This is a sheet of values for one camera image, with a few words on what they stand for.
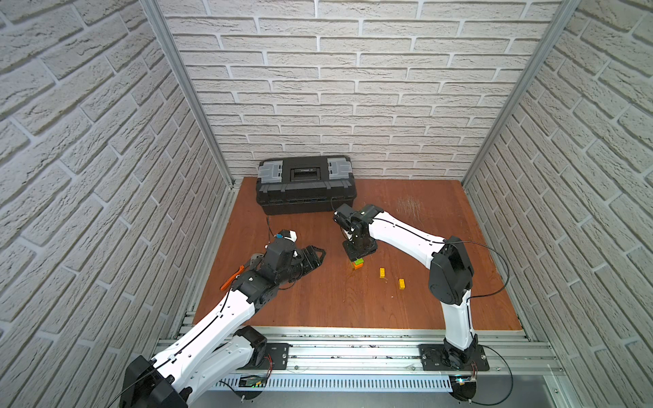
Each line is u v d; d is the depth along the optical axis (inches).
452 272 19.7
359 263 34.6
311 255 27.0
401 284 34.4
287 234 28.4
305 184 37.7
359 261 31.4
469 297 21.6
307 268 26.3
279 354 29.0
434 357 29.1
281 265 22.6
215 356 21.7
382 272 35.3
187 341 17.0
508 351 30.4
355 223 24.9
